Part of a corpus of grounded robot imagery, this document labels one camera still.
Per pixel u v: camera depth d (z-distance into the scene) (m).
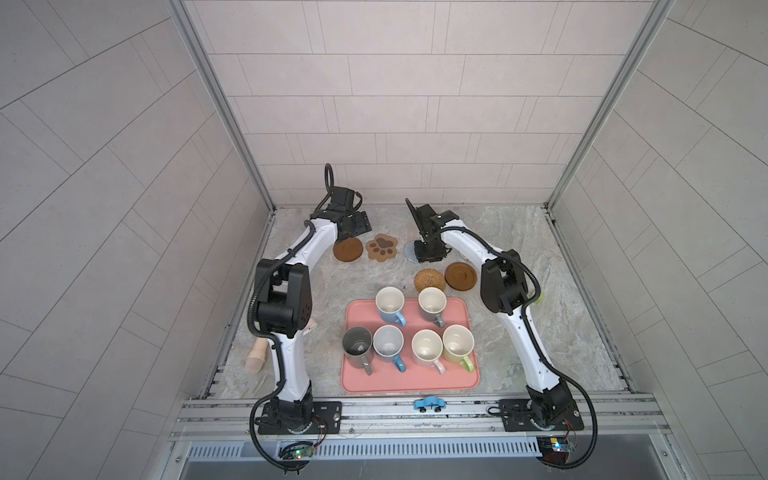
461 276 0.95
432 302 0.87
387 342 0.81
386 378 0.77
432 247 0.88
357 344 0.79
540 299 0.57
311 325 0.84
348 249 1.03
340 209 0.74
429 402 0.71
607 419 0.71
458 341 0.80
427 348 0.81
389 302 0.86
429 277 0.96
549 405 0.62
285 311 0.51
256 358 0.74
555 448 0.68
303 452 0.64
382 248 1.03
